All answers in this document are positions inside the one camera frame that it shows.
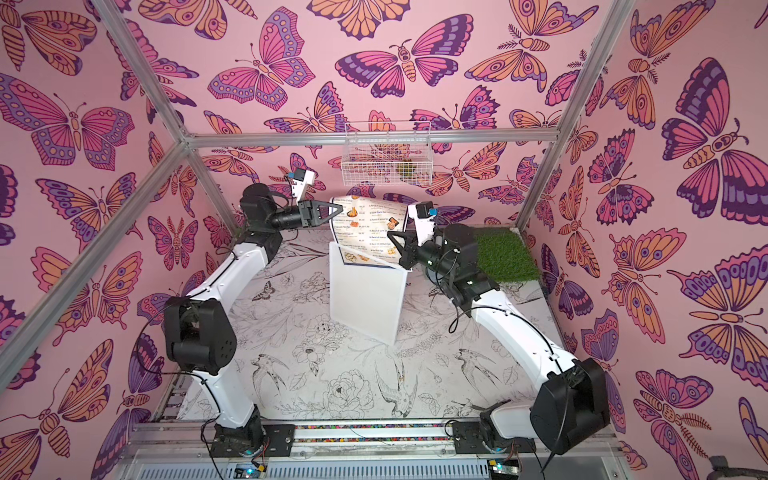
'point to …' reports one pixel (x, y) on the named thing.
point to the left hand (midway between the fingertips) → (345, 212)
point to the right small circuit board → (504, 467)
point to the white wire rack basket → (387, 153)
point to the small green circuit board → (250, 473)
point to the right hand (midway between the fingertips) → (393, 231)
